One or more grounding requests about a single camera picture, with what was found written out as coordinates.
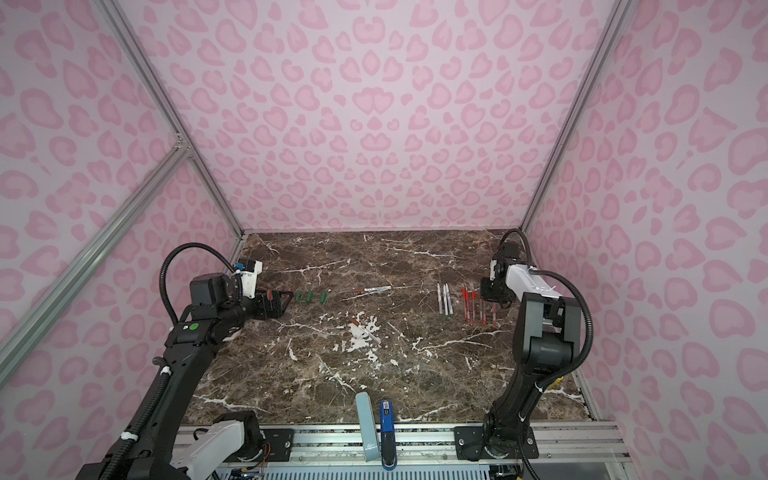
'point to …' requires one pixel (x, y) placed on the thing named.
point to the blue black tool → (387, 436)
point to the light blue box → (367, 427)
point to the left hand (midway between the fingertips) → (277, 288)
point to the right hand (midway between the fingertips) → (493, 293)
